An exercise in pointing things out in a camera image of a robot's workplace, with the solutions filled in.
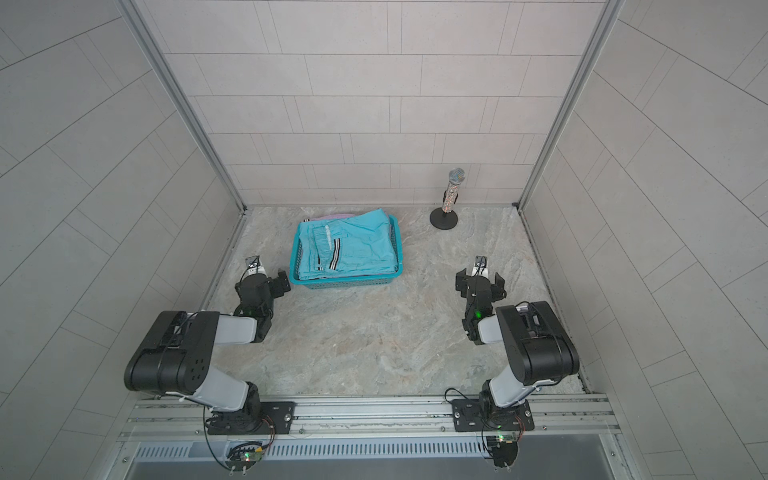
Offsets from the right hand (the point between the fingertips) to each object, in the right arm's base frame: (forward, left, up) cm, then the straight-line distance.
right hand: (480, 267), depth 94 cm
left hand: (+3, +66, +2) cm, 66 cm away
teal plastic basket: (-7, +38, +8) cm, 40 cm away
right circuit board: (-46, +4, -6) cm, 47 cm away
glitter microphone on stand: (+24, +7, -2) cm, 26 cm away
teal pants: (+6, +37, +8) cm, 39 cm away
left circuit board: (-44, +63, -1) cm, 77 cm away
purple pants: (+30, +50, -3) cm, 59 cm away
